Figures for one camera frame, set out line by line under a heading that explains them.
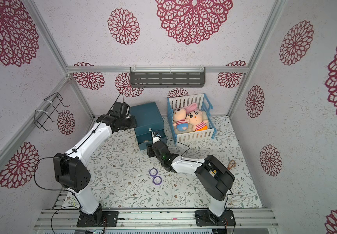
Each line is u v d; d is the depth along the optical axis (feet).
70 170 1.53
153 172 2.96
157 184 2.80
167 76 3.02
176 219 2.45
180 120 3.34
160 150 2.19
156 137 2.51
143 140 3.05
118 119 2.09
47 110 2.50
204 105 3.69
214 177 1.54
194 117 3.28
